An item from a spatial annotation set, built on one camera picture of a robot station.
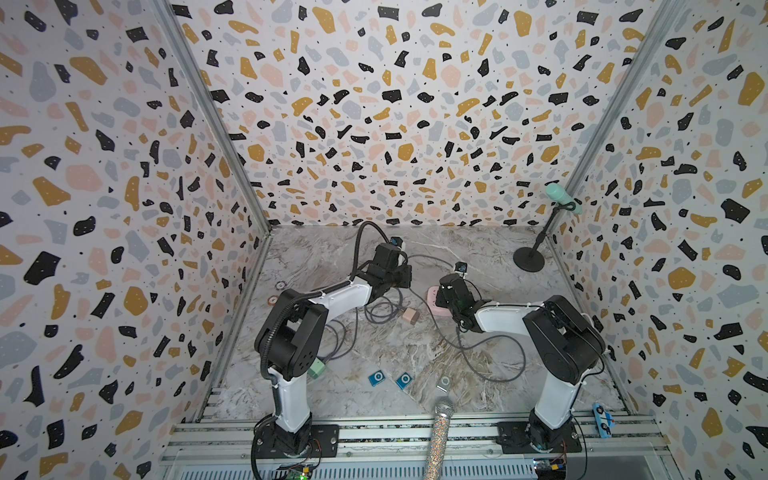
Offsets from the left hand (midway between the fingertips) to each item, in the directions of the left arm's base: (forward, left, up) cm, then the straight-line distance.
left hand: (417, 269), depth 94 cm
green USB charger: (-27, +29, -9) cm, 41 cm away
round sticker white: (+2, +47, -11) cm, 48 cm away
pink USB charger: (-11, +2, -10) cm, 15 cm away
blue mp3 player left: (-30, +12, -11) cm, 34 cm away
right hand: (-2, -11, -8) cm, 14 cm away
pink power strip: (-3, -5, -9) cm, 11 cm away
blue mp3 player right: (-30, +5, -11) cm, 33 cm away
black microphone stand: (+12, -44, -11) cm, 47 cm away
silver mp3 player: (-31, -7, -11) cm, 34 cm away
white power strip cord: (+21, -8, -12) cm, 26 cm away
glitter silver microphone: (-39, -5, -8) cm, 40 cm away
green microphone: (+11, -41, +21) cm, 47 cm away
